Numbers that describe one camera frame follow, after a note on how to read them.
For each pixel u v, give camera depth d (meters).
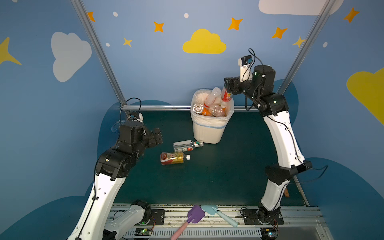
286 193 0.81
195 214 0.76
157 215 0.75
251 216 0.74
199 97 0.96
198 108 0.82
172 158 0.90
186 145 1.00
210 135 0.98
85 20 0.72
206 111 0.96
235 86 0.60
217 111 0.84
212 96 0.91
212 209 0.76
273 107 0.46
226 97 0.74
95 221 0.35
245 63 0.54
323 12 0.72
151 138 0.55
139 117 0.55
